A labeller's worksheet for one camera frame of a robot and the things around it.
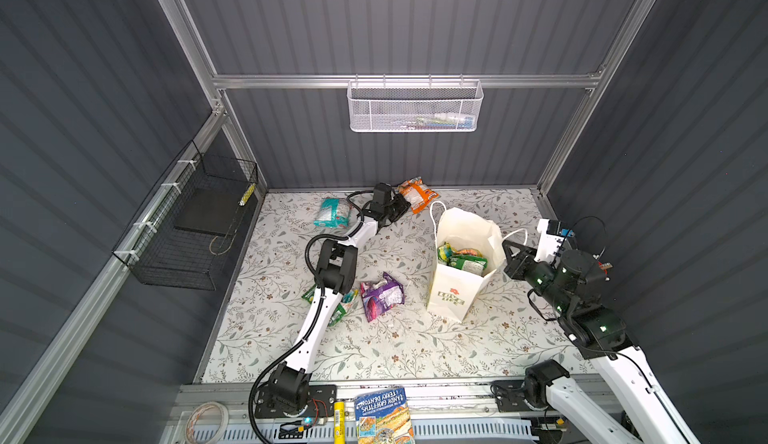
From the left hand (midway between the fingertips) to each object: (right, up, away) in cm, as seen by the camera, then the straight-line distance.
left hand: (413, 201), depth 114 cm
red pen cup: (+50, -20, -33) cm, 63 cm away
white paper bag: (+16, -16, -21) cm, 30 cm away
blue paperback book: (-10, -54, -44) cm, 70 cm away
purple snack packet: (-12, -30, -27) cm, 42 cm away
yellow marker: (-21, -55, -44) cm, 73 cm away
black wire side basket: (-59, -12, -43) cm, 74 cm away
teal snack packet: (-29, -5, -5) cm, 30 cm away
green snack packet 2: (-23, -33, -29) cm, 50 cm away
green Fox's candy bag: (+8, -17, -24) cm, 30 cm away
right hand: (+19, -13, -45) cm, 51 cm away
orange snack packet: (+2, +3, +2) cm, 4 cm away
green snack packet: (+14, -19, -30) cm, 38 cm away
